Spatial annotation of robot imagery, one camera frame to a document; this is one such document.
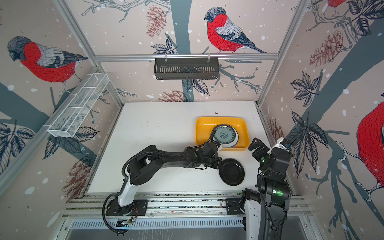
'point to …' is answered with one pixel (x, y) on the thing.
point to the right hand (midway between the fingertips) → (261, 141)
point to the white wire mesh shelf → (67, 120)
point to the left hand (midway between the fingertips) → (227, 164)
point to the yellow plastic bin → (204, 126)
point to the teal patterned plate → (225, 135)
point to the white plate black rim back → (226, 135)
